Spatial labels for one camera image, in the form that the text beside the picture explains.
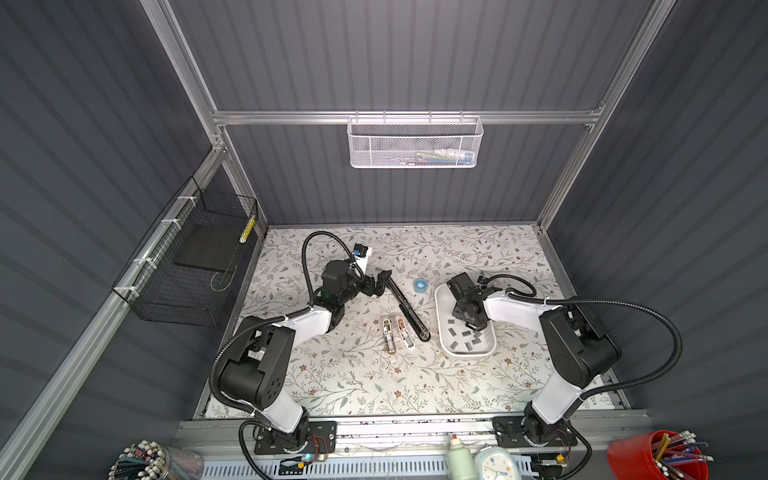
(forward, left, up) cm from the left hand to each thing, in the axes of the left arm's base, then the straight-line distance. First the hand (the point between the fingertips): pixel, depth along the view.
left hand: (377, 265), depth 89 cm
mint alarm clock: (-50, -25, -13) cm, 57 cm away
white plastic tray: (-18, -23, -15) cm, 33 cm away
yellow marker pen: (+5, +36, +12) cm, 38 cm away
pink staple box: (-18, -8, -14) cm, 24 cm away
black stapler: (-9, -9, -13) cm, 18 cm away
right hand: (-10, -29, -15) cm, 34 cm away
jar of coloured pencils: (-46, +45, +2) cm, 64 cm away
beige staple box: (-19, -3, -15) cm, 25 cm away
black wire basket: (-9, +47, +12) cm, 49 cm away
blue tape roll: (+2, -15, -14) cm, 20 cm away
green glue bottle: (-50, -16, -8) cm, 53 cm away
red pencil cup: (-51, -56, -2) cm, 76 cm away
